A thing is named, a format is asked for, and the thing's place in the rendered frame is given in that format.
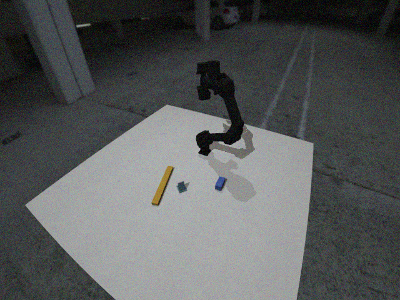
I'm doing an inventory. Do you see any blue rectangular block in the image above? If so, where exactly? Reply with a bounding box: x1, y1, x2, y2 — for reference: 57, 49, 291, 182
215, 177, 226, 191

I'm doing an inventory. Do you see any yellow bar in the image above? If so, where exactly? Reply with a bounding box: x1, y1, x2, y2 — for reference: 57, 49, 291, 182
151, 166, 173, 206

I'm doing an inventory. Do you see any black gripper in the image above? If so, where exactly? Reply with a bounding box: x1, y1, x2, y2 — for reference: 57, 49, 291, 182
196, 62, 211, 101

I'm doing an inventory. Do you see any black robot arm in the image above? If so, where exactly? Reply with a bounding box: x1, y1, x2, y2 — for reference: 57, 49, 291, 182
196, 60, 244, 156

